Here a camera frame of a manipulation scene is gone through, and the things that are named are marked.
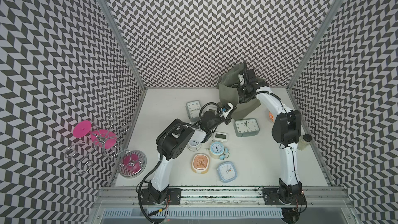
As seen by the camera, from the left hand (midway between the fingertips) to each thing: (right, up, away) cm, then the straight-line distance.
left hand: (235, 107), depth 87 cm
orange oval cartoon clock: (-20, -29, -7) cm, 36 cm away
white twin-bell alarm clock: (-23, -21, -3) cm, 32 cm away
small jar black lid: (+36, -18, -4) cm, 41 cm away
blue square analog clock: (-6, -33, -10) cm, 35 cm away
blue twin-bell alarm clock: (-11, -24, -3) cm, 26 cm away
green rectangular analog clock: (+8, -13, +7) cm, 17 cm away
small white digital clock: (-8, -19, +11) cm, 24 cm away
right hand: (+5, +10, +12) cm, 16 cm away
